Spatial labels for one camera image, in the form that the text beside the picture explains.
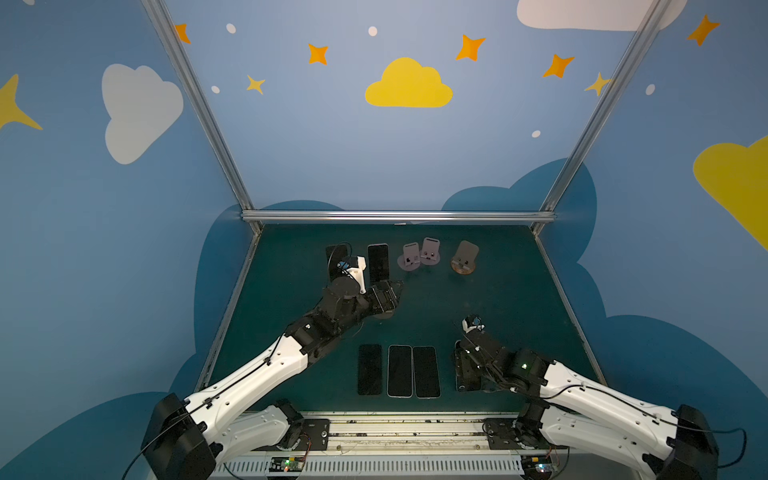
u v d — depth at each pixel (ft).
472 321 2.39
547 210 3.82
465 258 3.42
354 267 2.18
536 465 2.34
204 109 2.80
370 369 2.81
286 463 2.32
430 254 3.53
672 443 1.36
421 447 2.40
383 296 2.12
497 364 1.94
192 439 1.25
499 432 2.46
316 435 2.45
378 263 3.41
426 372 2.74
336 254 3.35
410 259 3.45
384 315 2.13
